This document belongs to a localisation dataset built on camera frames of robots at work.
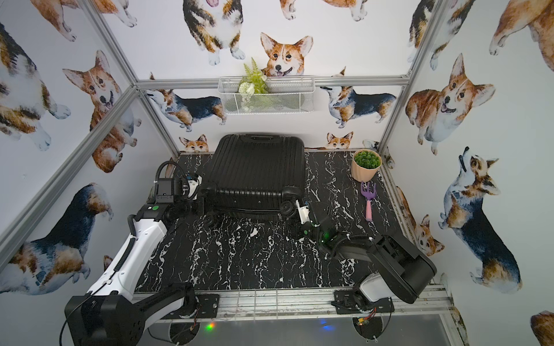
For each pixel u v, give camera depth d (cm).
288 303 75
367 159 103
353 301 73
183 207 67
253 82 82
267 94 89
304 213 78
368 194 103
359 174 103
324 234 68
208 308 73
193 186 70
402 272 44
